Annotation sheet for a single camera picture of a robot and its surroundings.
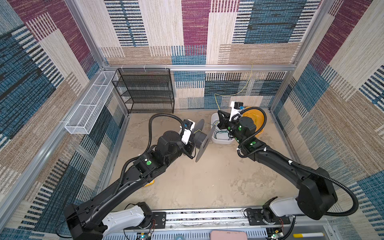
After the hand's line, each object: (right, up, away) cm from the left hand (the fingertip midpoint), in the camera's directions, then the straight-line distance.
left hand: (194, 133), depth 66 cm
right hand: (+12, +10, +11) cm, 19 cm away
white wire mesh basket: (-67, +8, +27) cm, 72 cm away
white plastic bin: (+17, -4, +38) cm, 42 cm away
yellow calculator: (-23, -29, +19) cm, 41 cm away
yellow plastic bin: (+47, +9, +48) cm, 68 cm away
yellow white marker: (+52, -47, +3) cm, 70 cm away
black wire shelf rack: (-35, +28, +44) cm, 63 cm away
